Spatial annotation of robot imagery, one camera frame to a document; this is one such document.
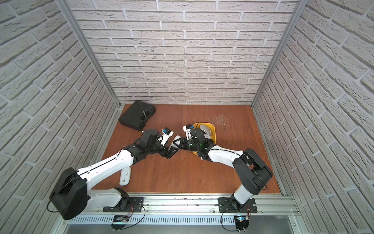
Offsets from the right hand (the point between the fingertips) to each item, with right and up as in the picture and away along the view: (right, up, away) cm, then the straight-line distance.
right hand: (176, 142), depth 84 cm
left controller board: (-26, -35, -14) cm, 46 cm away
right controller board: (+34, -37, -14) cm, 52 cm away
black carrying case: (-33, +15, +25) cm, 44 cm away
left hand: (-1, -1, -2) cm, 2 cm away
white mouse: (0, +3, -1) cm, 3 cm away
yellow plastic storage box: (+24, +2, +11) cm, 27 cm away
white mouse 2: (-29, -19, -3) cm, 35 cm away
